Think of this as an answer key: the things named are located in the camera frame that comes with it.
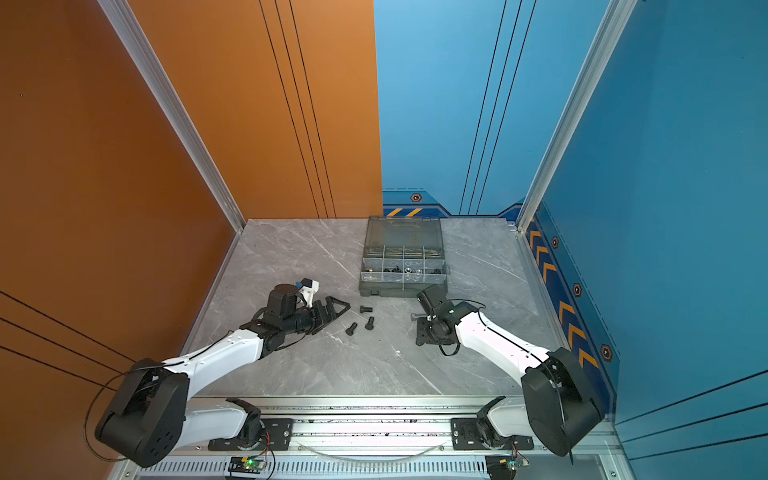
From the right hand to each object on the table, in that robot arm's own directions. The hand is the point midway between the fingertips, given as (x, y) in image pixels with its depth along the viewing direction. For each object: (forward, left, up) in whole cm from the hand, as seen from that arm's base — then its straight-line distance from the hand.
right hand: (422, 335), depth 86 cm
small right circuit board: (-31, -18, -6) cm, 36 cm away
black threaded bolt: (+3, +22, -3) cm, 22 cm away
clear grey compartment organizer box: (+30, +5, 0) cm, 30 cm away
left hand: (+5, +22, +6) cm, 24 cm away
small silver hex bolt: (+8, +2, -3) cm, 9 cm away
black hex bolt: (+5, +16, -3) cm, 17 cm away
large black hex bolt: (+10, +18, -2) cm, 21 cm away
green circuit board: (-30, +44, -5) cm, 53 cm away
